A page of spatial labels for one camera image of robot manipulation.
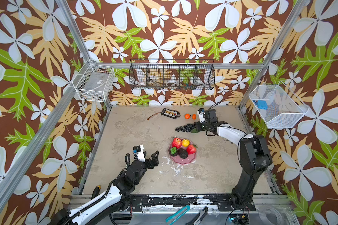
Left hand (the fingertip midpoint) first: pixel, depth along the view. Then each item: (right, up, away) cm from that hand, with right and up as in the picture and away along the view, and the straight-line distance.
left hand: (153, 150), depth 81 cm
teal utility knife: (+11, -32, -11) cm, 35 cm away
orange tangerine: (+29, +21, +27) cm, 45 cm away
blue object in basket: (+67, +28, +5) cm, 73 cm away
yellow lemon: (+20, +3, +12) cm, 24 cm away
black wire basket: (+11, +51, +16) cm, 54 cm away
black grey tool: (+22, -32, -12) cm, 41 cm away
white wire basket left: (-38, +42, +6) cm, 57 cm away
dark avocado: (+18, -3, +5) cm, 19 cm away
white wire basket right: (+75, +24, -3) cm, 79 cm away
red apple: (+14, +3, +10) cm, 17 cm away
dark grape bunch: (+23, +12, +20) cm, 33 cm away
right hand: (+28, +16, +17) cm, 36 cm away
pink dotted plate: (+15, -7, +8) cm, 18 cm away
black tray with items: (+12, +23, +32) cm, 42 cm away
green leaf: (+26, +11, +9) cm, 30 cm away
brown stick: (-8, +19, +31) cm, 37 cm away
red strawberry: (+24, -1, +8) cm, 25 cm away
